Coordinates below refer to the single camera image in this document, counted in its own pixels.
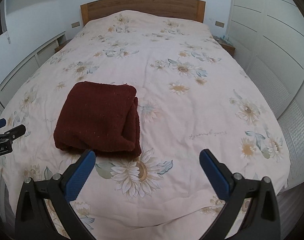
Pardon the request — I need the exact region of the wooden nightstand left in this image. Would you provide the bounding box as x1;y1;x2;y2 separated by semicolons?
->
55;39;71;53

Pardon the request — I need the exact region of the white louvered wardrobe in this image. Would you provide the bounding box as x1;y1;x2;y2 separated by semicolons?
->
227;0;304;188

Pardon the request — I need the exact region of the white low shelf unit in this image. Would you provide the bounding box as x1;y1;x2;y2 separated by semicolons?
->
0;31;66;116

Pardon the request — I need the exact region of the beige wall switch left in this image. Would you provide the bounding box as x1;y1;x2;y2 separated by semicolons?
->
71;22;80;28

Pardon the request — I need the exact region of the beige wall switch right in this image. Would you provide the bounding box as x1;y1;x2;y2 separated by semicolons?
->
215;21;225;28

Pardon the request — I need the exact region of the dark red knit sweater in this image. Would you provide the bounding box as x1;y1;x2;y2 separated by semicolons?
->
53;81;142;159

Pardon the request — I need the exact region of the beige wall switch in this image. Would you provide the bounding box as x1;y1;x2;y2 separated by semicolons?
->
71;22;80;28
215;21;225;28

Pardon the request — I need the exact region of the wooden headboard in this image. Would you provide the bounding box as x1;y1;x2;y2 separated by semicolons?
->
80;0;206;25

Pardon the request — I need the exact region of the floral pink bed cover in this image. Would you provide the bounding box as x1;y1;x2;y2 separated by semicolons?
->
0;10;290;239

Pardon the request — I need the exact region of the wooden nightstand right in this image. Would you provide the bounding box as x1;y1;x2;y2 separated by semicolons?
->
213;36;235;57

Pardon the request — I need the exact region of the wooden nightstand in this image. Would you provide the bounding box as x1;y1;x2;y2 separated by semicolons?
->
55;39;71;53
213;36;235;57

